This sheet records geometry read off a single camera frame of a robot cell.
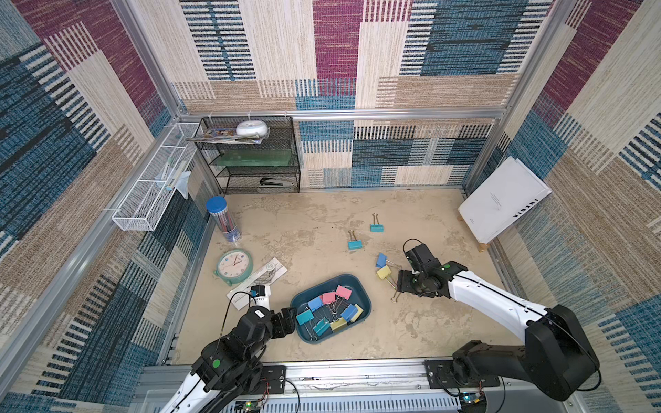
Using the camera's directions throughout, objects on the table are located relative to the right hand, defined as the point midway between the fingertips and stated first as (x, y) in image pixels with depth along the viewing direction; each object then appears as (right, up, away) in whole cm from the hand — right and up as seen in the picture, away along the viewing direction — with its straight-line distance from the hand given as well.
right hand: (405, 281), depth 88 cm
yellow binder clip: (-6, +2, +6) cm, 9 cm away
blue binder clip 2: (-30, -7, -2) cm, 31 cm away
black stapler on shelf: (-49, +36, +21) cm, 65 cm away
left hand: (-38, -6, -10) cm, 39 cm away
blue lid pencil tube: (-64, +24, +3) cm, 68 cm away
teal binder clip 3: (-33, -11, -4) cm, 35 cm away
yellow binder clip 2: (-22, -12, -5) cm, 26 cm away
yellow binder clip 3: (-16, -9, -4) cm, 19 cm away
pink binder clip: (-2, -5, +2) cm, 5 cm away
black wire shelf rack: (-56, +46, +15) cm, 74 cm away
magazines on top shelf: (-61, +50, +4) cm, 79 cm away
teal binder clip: (-6, +17, +21) cm, 28 cm away
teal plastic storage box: (-15, -4, -1) cm, 16 cm away
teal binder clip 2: (-16, +11, +14) cm, 24 cm away
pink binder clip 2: (-21, -4, +1) cm, 21 cm away
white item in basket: (-70, +33, -10) cm, 78 cm away
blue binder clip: (-6, +5, +10) cm, 13 cm away
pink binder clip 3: (-25, -6, -1) cm, 26 cm away
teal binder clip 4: (-28, -13, -6) cm, 31 cm away
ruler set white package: (-48, +1, +7) cm, 48 cm away
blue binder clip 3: (-19, -8, -6) cm, 21 cm away
